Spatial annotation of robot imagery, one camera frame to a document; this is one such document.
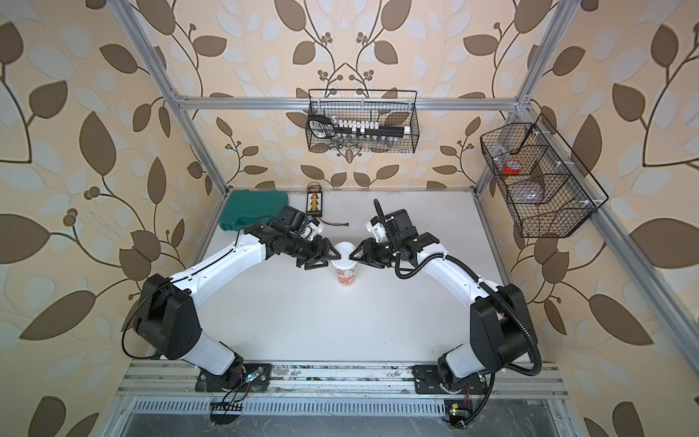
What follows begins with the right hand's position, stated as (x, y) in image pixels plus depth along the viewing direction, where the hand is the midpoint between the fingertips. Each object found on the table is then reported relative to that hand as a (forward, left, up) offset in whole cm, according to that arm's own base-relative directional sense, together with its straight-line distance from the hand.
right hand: (355, 258), depth 81 cm
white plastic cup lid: (+3, +3, +2) cm, 5 cm away
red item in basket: (+19, -48, +17) cm, 55 cm away
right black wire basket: (+15, -59, +12) cm, 62 cm away
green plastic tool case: (+33, +44, -11) cm, 56 cm away
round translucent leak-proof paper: (-2, +3, +1) cm, 4 cm away
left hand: (0, +7, +2) cm, 7 cm away
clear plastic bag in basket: (+8, -47, +19) cm, 51 cm away
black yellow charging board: (+36, +17, -14) cm, 42 cm away
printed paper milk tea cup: (-2, +3, -8) cm, 9 cm away
